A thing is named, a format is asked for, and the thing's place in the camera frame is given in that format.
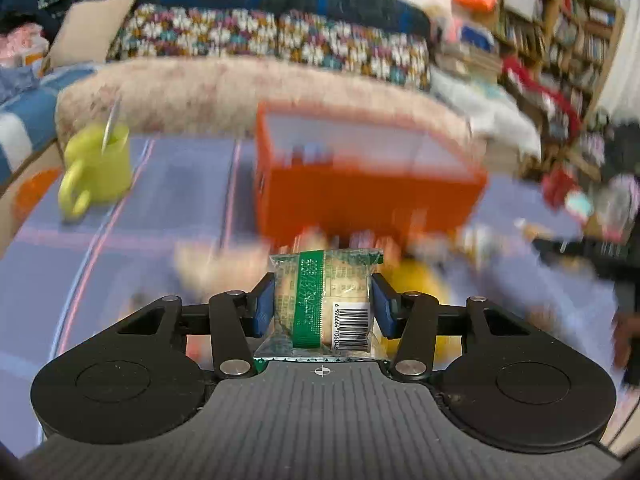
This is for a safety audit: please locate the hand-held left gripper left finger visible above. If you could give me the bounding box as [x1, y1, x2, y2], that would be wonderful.
[100, 274, 277, 380]

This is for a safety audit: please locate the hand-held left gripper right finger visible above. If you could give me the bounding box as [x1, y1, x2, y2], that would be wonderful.
[371, 274, 547, 382]

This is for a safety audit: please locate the green label pastry packet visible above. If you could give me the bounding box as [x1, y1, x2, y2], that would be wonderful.
[254, 247, 385, 362]

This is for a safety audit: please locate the clear peanut packet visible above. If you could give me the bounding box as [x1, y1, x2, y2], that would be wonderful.
[172, 240, 273, 294]

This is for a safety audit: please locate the orange cardboard box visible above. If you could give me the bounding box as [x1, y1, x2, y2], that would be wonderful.
[255, 101, 489, 252]

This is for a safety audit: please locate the yellow snack packet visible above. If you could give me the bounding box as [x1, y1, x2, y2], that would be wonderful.
[384, 257, 463, 362]

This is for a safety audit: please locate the teal object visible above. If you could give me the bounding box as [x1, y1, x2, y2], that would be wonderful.
[564, 191, 597, 222]

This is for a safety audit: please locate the red drink can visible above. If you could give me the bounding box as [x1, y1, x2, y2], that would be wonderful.
[541, 166, 577, 209]

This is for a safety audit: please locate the blue plaid tablecloth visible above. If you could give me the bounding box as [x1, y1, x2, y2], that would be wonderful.
[0, 132, 640, 461]

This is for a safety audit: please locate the red cloth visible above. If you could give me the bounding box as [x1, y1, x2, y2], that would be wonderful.
[501, 56, 584, 137]

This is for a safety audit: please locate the white cloth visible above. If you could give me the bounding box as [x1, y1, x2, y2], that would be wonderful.
[429, 66, 544, 159]

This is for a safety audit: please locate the green ceramic mug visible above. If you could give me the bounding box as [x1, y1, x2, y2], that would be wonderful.
[57, 124, 135, 222]

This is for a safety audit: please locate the pink floral sofa cover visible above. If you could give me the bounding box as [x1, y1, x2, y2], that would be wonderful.
[54, 56, 502, 162]

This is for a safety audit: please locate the wooden bookshelf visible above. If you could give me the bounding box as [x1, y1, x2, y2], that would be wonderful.
[479, 0, 629, 182]

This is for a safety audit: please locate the metal spoon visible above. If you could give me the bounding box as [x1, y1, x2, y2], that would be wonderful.
[100, 96, 124, 157]

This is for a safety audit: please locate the stack of books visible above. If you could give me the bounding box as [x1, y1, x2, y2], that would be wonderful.
[434, 24, 502, 77]

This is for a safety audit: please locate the blue patchwork blanket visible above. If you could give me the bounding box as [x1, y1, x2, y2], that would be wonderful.
[0, 62, 97, 187]

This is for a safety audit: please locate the beige pillow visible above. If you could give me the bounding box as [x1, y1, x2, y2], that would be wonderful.
[41, 0, 139, 75]

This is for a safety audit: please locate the pink printed cloth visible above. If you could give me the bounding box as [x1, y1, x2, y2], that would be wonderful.
[0, 26, 52, 69]

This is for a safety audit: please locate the dark blue clothing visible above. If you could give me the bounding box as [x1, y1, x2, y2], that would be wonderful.
[0, 0, 73, 32]

